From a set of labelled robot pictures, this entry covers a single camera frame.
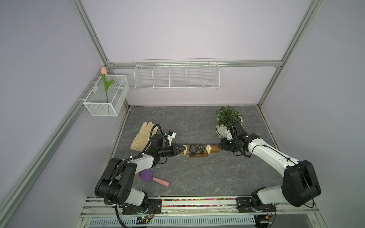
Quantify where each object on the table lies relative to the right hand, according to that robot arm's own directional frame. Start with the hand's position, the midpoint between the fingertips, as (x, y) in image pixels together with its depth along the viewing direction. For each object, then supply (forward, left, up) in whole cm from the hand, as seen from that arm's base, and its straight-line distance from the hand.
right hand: (221, 145), depth 88 cm
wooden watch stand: (-3, +4, -1) cm, 5 cm away
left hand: (-4, +22, +2) cm, 23 cm away
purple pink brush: (-16, +45, -6) cm, 49 cm away
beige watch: (-4, +22, +1) cm, 23 cm away
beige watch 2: (-3, +8, +1) cm, 9 cm away
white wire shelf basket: (+44, +28, +22) cm, 57 cm away
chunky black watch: (-3, +18, +1) cm, 18 cm away
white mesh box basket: (+16, +73, +22) cm, 78 cm away
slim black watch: (-2, +13, 0) cm, 13 cm away
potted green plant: (+15, -5, +9) cm, 18 cm away
